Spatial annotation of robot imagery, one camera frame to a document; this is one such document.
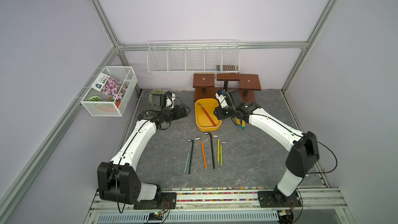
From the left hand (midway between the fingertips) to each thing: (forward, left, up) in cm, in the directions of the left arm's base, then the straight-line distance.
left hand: (185, 112), depth 81 cm
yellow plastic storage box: (+7, -11, -22) cm, 26 cm away
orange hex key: (-14, -9, -21) cm, 27 cm away
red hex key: (+11, -13, -20) cm, 27 cm away
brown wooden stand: (+25, -40, -6) cm, 47 cm away
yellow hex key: (-12, -17, -22) cm, 30 cm away
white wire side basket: (+1, +39, +9) cm, 41 cm away
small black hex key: (-15, -1, -22) cm, 27 cm away
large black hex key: (-21, -14, -22) cm, 34 cm away
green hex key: (-15, -19, -22) cm, 33 cm away
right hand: (+2, -17, -2) cm, 17 cm away
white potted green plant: (+25, +20, -8) cm, 33 cm away
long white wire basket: (+39, -5, +8) cm, 40 cm away
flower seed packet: (+9, +35, +13) cm, 39 cm away
